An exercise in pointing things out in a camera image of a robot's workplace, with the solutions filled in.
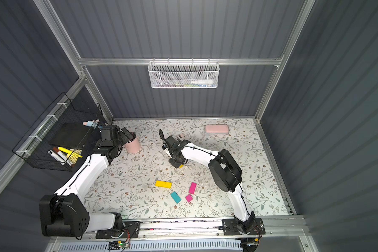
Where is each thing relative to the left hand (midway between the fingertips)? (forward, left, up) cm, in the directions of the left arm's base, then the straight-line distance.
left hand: (123, 135), depth 84 cm
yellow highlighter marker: (-15, +18, +6) cm, 24 cm away
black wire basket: (-17, +26, +14) cm, 34 cm away
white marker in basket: (-18, +21, +7) cm, 29 cm away
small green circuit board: (-47, -6, -21) cm, 52 cm away
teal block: (-26, -28, -22) cm, 44 cm away
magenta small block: (-27, -35, -21) cm, 49 cm away
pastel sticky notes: (+4, +18, +5) cm, 19 cm away
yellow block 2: (-19, -21, -22) cm, 35 cm away
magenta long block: (-21, -37, -21) cm, 48 cm away
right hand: (-7, -28, -17) cm, 33 cm away
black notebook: (-6, +21, +8) cm, 23 cm away
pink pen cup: (+3, -1, -15) cm, 15 cm away
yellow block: (-13, -31, -11) cm, 36 cm away
